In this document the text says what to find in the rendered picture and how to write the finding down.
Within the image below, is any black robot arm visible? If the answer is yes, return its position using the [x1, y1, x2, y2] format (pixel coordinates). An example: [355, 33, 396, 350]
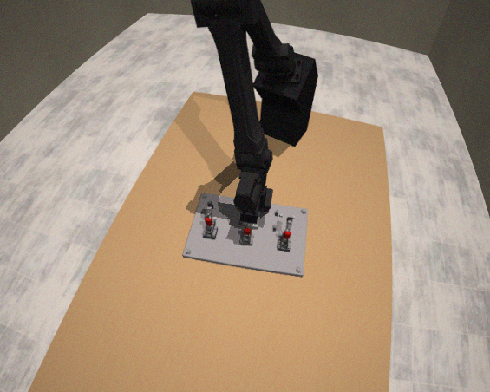
[191, 0, 303, 225]

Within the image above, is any grey toggle clamp with red handle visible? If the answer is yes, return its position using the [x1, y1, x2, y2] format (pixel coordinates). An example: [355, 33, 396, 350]
[278, 217, 292, 252]

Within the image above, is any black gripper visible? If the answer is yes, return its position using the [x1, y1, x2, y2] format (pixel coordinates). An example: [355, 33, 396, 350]
[235, 188, 273, 218]

